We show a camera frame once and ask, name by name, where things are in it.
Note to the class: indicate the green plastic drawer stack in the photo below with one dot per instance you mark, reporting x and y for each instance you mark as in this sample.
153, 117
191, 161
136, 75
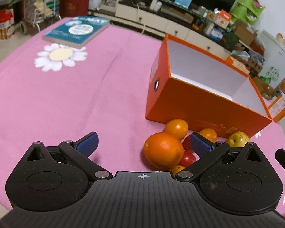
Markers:
247, 11

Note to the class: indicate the red cherry tomato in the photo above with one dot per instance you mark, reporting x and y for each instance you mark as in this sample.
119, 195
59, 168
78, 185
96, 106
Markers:
187, 159
186, 144

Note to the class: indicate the pink flower tablecloth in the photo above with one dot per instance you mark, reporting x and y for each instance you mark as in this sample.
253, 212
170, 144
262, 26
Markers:
101, 88

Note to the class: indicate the teal paperback book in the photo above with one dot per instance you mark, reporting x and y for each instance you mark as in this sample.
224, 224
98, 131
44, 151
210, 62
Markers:
78, 31

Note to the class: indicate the metal wire cart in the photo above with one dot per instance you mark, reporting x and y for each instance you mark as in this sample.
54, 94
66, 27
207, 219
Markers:
36, 12

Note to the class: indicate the small orange tangerine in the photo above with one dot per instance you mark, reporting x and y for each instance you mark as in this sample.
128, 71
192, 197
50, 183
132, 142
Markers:
209, 134
177, 128
176, 169

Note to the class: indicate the large orange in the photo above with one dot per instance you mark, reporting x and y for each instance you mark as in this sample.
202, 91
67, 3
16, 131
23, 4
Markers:
163, 151

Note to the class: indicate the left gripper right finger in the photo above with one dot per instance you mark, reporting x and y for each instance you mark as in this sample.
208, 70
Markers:
208, 152

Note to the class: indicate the white tv cabinet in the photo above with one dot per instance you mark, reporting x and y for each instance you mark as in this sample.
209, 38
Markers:
157, 25

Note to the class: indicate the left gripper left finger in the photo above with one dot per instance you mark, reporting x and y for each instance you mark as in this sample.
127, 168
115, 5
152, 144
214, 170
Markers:
77, 153

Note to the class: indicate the white mini fridge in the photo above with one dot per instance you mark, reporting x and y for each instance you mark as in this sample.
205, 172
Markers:
273, 68

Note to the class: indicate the yellow apple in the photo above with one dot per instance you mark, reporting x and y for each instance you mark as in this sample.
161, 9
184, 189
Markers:
238, 139

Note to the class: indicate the orange cardboard box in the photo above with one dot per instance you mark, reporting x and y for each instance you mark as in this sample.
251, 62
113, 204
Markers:
191, 84

